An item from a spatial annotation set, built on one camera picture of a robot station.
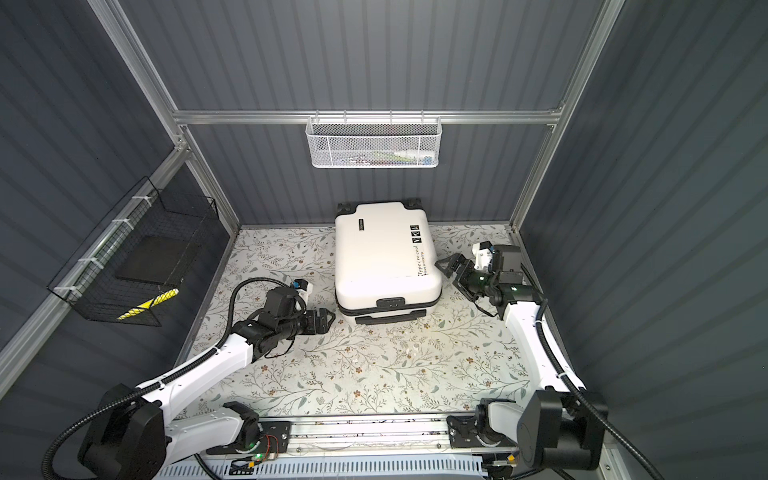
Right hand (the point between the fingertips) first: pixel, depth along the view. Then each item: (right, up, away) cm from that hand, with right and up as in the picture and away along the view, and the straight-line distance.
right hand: (448, 274), depth 80 cm
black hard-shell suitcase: (-17, +3, +4) cm, 17 cm away
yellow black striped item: (-70, -6, -13) cm, 72 cm away
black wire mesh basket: (-78, +6, -6) cm, 79 cm away
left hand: (-35, -13, +6) cm, 38 cm away
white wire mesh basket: (-23, +53, +44) cm, 73 cm away
